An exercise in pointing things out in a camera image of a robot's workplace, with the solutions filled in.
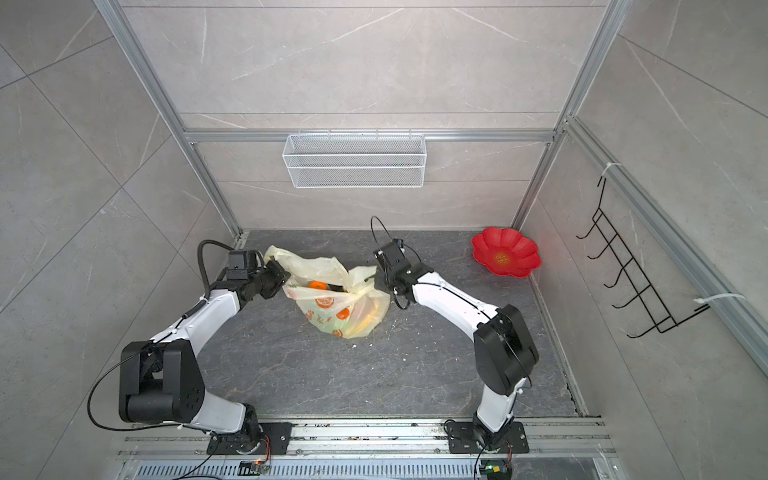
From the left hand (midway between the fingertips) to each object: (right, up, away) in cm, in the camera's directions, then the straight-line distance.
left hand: (292, 265), depth 90 cm
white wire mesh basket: (+18, +36, +11) cm, 41 cm away
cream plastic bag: (+12, -9, -4) cm, 16 cm away
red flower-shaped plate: (+76, +5, +25) cm, 80 cm away
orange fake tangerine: (+5, -7, +6) cm, 11 cm away
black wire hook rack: (+86, -9, -30) cm, 91 cm away
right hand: (+28, -3, 0) cm, 29 cm away
